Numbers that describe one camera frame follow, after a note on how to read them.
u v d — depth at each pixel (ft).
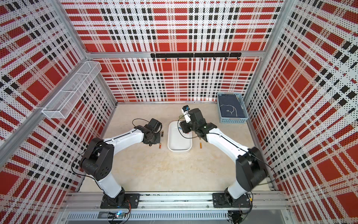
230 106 3.54
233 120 3.43
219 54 2.94
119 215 2.27
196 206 2.41
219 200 2.39
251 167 1.44
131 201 2.42
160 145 3.13
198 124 2.11
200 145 3.14
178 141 3.11
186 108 2.41
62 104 2.29
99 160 1.54
